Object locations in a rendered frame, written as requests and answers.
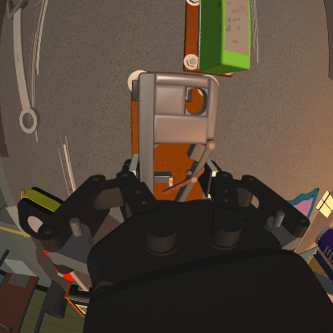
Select orange base plate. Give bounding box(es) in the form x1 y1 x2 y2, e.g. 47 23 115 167
130 72 213 203

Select grey ring spanner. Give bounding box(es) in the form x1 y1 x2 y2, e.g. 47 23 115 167
10 0 41 135

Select cream box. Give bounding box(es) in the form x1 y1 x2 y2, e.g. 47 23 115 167
314 189 333 219

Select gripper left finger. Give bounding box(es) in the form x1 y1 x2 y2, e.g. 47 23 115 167
38 154 157 253

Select red round part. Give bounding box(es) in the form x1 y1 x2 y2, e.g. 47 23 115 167
43 249 77 283

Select dark cylinder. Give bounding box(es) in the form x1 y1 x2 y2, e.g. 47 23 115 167
43 280 68 319

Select grey snap hook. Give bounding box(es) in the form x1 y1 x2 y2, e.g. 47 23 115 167
132 72 220 203

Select green box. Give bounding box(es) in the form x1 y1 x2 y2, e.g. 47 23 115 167
199 0 252 76

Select grey gate bar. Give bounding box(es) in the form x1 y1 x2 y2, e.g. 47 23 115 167
177 140 217 203

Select black yellow-topped block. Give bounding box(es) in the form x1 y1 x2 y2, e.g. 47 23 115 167
17 187 64 242

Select red blocker lever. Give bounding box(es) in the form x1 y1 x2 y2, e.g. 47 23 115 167
162 167 206 195

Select grey rest block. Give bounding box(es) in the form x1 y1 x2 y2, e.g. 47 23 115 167
154 84 211 144

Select pink and teal cloth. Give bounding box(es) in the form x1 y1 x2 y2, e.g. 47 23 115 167
286 187 320 220

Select orange and black sign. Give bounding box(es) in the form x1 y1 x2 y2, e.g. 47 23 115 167
64 282 91 318

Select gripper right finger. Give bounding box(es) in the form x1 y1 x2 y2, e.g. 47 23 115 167
203 159 311 251

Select purple can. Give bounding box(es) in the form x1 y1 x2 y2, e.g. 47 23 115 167
317 225 333 267

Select brown box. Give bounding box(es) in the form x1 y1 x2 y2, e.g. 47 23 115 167
0 272 40 333

